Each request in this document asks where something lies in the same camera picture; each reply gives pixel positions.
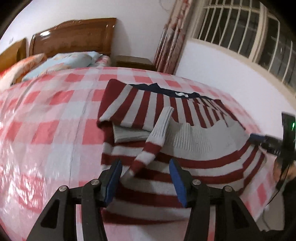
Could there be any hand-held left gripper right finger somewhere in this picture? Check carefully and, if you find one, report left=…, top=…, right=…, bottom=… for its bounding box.
left=169, top=159, right=260, bottom=241

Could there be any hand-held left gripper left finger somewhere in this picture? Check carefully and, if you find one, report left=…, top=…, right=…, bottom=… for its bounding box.
left=26, top=158, right=123, bottom=241

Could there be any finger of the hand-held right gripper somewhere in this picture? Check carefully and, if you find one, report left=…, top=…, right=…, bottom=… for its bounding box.
left=251, top=133, right=283, bottom=155

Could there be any red grey striped sweater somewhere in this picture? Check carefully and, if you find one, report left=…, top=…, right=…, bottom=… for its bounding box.
left=97, top=79, right=269, bottom=226

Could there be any person's right hand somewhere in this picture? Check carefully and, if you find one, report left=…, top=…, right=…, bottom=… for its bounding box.
left=273, top=160, right=289, bottom=186

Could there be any window with cream grille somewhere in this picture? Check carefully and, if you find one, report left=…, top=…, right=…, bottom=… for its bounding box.
left=187, top=0, right=296, bottom=93

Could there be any wooden nightstand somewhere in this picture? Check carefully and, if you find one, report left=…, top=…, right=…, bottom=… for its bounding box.
left=115, top=56, right=155, bottom=71

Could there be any light blue floral pillow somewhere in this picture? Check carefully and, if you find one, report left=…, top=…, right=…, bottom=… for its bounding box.
left=22, top=51, right=103, bottom=81

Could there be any pink floral curtain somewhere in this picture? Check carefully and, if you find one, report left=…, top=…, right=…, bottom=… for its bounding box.
left=154, top=0, right=193, bottom=75

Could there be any orange floral pillow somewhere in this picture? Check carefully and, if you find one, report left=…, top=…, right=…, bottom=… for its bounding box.
left=0, top=53, right=47, bottom=87

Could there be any dark wooden headboard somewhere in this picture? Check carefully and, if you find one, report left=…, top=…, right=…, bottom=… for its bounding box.
left=29, top=18, right=117, bottom=58

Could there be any light wooden headboard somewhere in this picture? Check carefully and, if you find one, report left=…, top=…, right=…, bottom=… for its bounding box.
left=0, top=38, right=27, bottom=72

